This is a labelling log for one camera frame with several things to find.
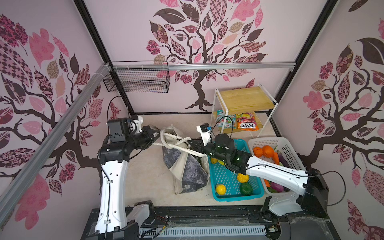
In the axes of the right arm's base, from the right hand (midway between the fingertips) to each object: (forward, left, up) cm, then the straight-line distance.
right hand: (190, 137), depth 69 cm
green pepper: (-16, -29, -25) cm, 41 cm away
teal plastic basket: (-11, -19, -31) cm, 38 cm away
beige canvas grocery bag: (-11, +2, -11) cm, 15 cm away
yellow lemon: (-16, -15, -25) cm, 34 cm away
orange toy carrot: (+3, -53, -28) cm, 60 cm away
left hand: (0, +14, +3) cm, 14 cm away
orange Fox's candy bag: (+20, -34, -11) cm, 41 cm away
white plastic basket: (+10, -57, -23) cm, 62 cm away
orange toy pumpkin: (+6, -46, -24) cm, 52 cm away
